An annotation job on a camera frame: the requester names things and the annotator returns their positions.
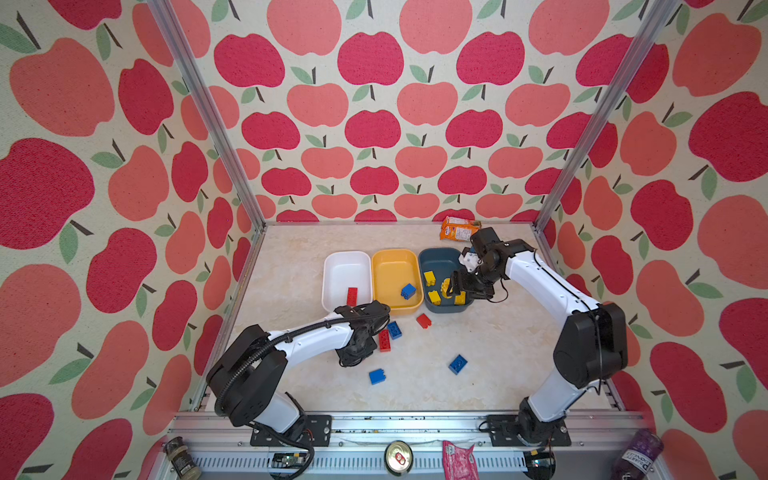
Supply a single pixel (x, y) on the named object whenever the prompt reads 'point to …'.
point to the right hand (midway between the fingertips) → (464, 292)
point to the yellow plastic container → (396, 278)
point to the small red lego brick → (424, 321)
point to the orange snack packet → (458, 229)
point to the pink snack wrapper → (459, 463)
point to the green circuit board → (288, 460)
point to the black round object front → (539, 464)
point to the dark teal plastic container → (437, 266)
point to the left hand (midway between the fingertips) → (371, 358)
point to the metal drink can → (398, 457)
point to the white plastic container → (347, 279)
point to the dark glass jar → (181, 459)
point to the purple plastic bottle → (637, 458)
